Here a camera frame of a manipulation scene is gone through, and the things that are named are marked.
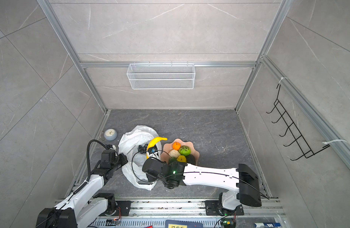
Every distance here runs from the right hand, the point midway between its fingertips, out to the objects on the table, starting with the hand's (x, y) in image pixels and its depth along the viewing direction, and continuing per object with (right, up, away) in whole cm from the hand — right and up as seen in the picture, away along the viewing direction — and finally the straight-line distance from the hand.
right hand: (149, 168), depth 71 cm
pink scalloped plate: (+9, +7, +22) cm, 24 cm away
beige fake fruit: (+12, +3, +21) cm, 25 cm away
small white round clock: (-34, +15, +28) cm, 47 cm away
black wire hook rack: (+70, +11, -12) cm, 72 cm away
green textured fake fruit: (+19, +6, +16) cm, 26 cm away
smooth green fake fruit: (+12, +1, +13) cm, 17 cm away
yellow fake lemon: (+17, +1, +14) cm, 22 cm away
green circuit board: (+40, -27, -1) cm, 48 cm away
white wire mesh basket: (+2, +57, +29) cm, 64 cm away
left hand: (-18, +4, +17) cm, 25 cm away
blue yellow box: (+16, -26, -4) cm, 31 cm away
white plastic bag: (-16, +9, +15) cm, 24 cm away
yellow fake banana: (+2, +13, -1) cm, 14 cm away
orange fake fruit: (+14, +8, +19) cm, 25 cm away
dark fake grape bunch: (-9, +5, +21) cm, 24 cm away
